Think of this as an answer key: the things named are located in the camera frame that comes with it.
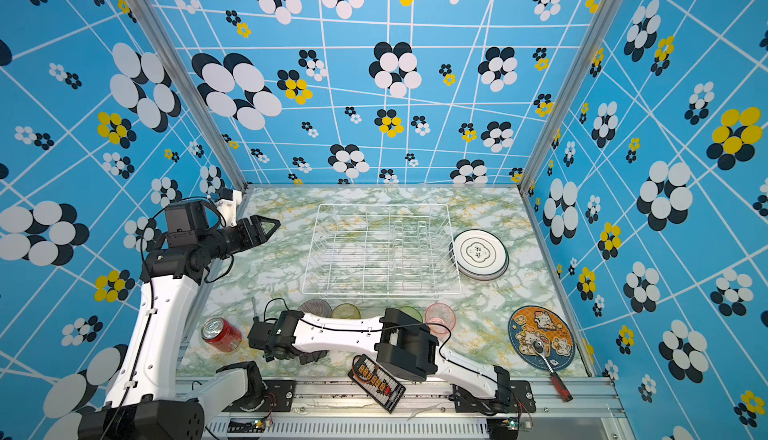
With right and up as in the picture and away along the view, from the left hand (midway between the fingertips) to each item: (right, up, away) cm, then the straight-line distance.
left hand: (271, 224), depth 73 cm
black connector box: (+26, -40, +1) cm, 47 cm away
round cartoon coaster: (+69, -29, +12) cm, 76 cm away
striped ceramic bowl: (+8, -24, +12) cm, 28 cm away
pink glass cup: (+45, -28, +18) cm, 56 cm away
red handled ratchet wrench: (+70, -34, +8) cm, 78 cm away
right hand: (+9, -30, +10) cm, 33 cm away
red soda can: (-13, -28, +1) cm, 31 cm away
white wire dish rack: (+27, -10, +29) cm, 41 cm away
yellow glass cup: (+17, -25, +9) cm, 31 cm away
